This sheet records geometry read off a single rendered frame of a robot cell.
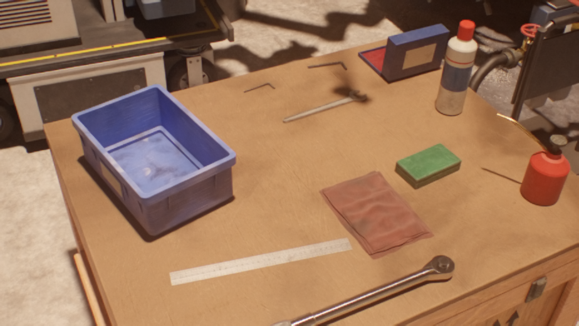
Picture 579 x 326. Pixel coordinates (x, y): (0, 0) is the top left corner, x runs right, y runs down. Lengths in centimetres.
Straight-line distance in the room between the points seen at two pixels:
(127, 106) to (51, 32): 75
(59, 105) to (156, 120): 74
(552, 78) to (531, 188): 71
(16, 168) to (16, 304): 54
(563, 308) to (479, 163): 37
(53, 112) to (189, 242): 104
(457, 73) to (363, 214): 43
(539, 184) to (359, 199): 36
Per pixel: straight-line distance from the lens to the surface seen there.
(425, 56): 170
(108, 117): 143
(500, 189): 143
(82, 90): 216
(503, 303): 136
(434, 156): 143
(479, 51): 282
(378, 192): 133
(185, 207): 126
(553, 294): 154
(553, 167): 137
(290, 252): 123
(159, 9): 209
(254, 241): 125
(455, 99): 157
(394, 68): 165
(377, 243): 124
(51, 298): 185
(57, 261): 193
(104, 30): 222
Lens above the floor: 139
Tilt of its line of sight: 40 degrees down
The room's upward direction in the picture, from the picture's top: 3 degrees clockwise
